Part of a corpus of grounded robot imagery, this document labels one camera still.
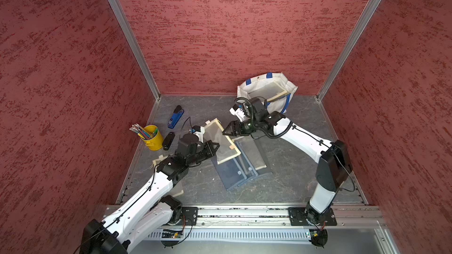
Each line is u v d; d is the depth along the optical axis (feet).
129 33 2.88
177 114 3.59
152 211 1.90
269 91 3.32
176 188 2.25
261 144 3.20
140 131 2.79
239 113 2.49
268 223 2.39
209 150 2.19
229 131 2.31
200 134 2.33
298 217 2.43
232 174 2.87
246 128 2.33
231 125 2.36
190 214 2.43
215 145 2.49
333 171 1.48
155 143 2.95
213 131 2.75
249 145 3.13
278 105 3.21
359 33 2.88
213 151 2.20
